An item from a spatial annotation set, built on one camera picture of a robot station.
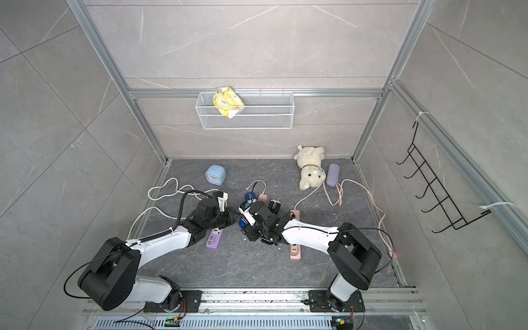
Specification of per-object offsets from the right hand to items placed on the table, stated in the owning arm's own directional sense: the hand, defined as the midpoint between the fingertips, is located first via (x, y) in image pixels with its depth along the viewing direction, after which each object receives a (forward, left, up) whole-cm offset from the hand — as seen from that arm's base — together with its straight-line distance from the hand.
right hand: (248, 225), depth 85 cm
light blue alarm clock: (+28, +18, +1) cm, 33 cm away
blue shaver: (0, +2, +2) cm, 3 cm away
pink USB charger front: (+18, -5, -5) cm, 19 cm away
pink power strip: (-10, -19, -1) cm, 21 cm away
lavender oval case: (+32, -44, -6) cm, 55 cm away
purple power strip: (-3, +15, -4) cm, 16 cm away
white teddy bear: (+38, -31, +1) cm, 49 cm away
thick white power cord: (+14, +52, -8) cm, 54 cm away
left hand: (+5, +1, +4) cm, 6 cm away
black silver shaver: (+12, -12, -4) cm, 17 cm away
